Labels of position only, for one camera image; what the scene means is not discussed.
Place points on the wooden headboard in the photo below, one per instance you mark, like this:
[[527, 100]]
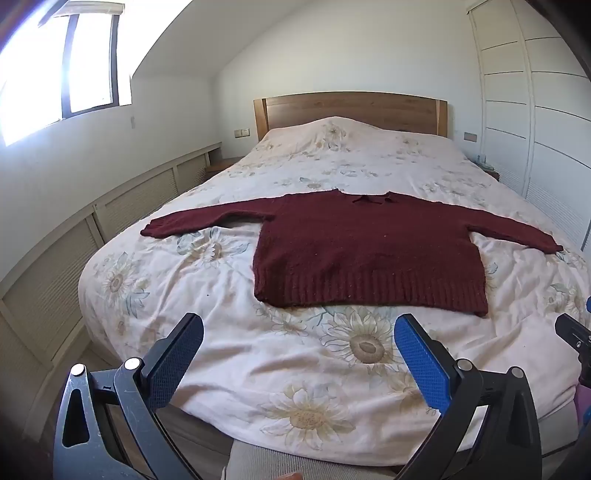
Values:
[[351, 110]]

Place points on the bed with floral duvet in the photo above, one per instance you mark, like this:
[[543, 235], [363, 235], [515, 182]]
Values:
[[240, 332]]

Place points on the maroon knit sweater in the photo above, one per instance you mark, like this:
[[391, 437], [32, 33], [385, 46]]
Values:
[[369, 249]]

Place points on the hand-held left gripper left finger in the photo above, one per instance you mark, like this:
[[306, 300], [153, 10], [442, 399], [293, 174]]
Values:
[[178, 355]]

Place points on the wooden nightstand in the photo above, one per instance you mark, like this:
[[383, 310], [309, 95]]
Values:
[[492, 174], [221, 165]]

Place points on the glass items on nightstand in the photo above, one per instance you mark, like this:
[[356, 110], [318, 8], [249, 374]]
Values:
[[485, 162]]

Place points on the black framed window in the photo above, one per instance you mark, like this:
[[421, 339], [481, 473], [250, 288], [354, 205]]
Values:
[[69, 60]]

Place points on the white wardrobe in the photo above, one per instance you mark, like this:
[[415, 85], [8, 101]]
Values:
[[531, 115]]

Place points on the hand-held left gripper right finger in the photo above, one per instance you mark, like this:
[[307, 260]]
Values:
[[422, 364]]

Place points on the beige louvered low cabinet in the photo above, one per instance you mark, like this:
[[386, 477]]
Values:
[[64, 258]]

